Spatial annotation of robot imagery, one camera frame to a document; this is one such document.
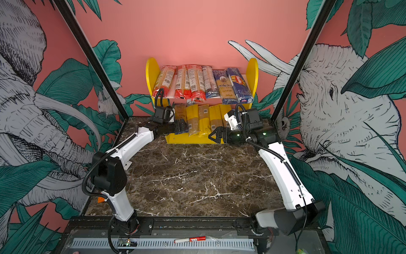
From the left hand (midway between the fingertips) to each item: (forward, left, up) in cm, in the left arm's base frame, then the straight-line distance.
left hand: (182, 123), depth 89 cm
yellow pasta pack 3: (+9, -20, -5) cm, 23 cm away
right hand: (-19, -17, +12) cm, 29 cm away
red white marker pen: (-54, -9, -19) cm, 58 cm away
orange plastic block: (-35, +43, -20) cm, 59 cm away
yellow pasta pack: (+6, -6, -4) cm, 9 cm away
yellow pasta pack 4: (+17, -27, -5) cm, 32 cm away
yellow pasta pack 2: (-2, -13, -3) cm, 14 cm away
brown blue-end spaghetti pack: (+11, +2, -3) cm, 12 cm away
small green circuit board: (-54, +24, -20) cm, 63 cm away
